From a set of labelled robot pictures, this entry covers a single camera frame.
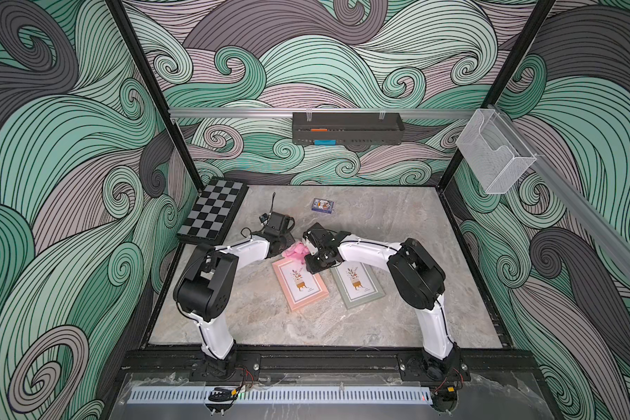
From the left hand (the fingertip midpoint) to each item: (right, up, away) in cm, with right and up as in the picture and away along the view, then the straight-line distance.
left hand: (288, 236), depth 97 cm
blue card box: (+14, +12, +14) cm, 23 cm away
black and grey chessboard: (-32, +8, +10) cm, 35 cm away
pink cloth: (+4, -4, -5) cm, 8 cm away
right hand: (+10, -11, -2) cm, 15 cm away
